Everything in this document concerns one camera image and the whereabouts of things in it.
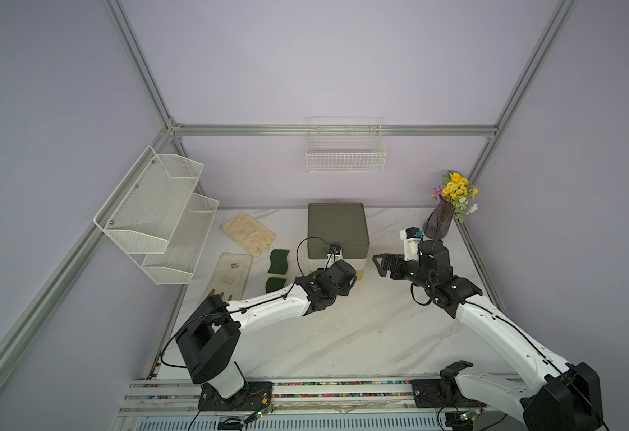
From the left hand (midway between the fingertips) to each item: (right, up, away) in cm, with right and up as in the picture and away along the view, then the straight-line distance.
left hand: (337, 276), depth 85 cm
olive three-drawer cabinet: (+2, +17, +3) cm, 18 cm away
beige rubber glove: (-36, +15, +26) cm, 47 cm away
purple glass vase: (+46, +18, +31) cm, 59 cm away
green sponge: (-21, +1, +14) cm, 25 cm away
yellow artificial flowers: (+42, +29, +7) cm, 52 cm away
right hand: (+15, +5, -4) cm, 16 cm away
